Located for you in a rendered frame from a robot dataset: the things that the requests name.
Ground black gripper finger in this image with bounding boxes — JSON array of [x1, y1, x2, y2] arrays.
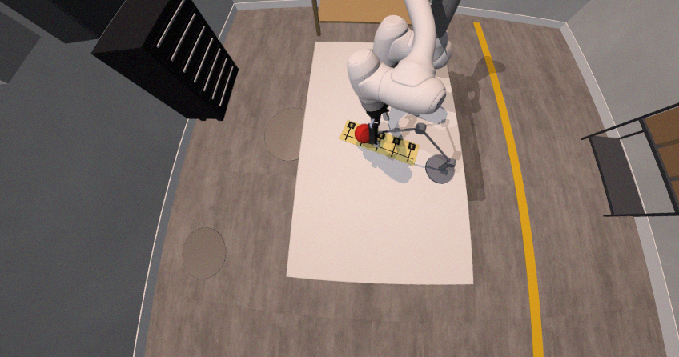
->
[[382, 104, 390, 121], [368, 115, 381, 148]]

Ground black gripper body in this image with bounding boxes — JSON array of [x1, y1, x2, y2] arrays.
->
[[366, 105, 385, 122]]

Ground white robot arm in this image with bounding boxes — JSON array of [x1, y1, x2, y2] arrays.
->
[[347, 0, 460, 114]]

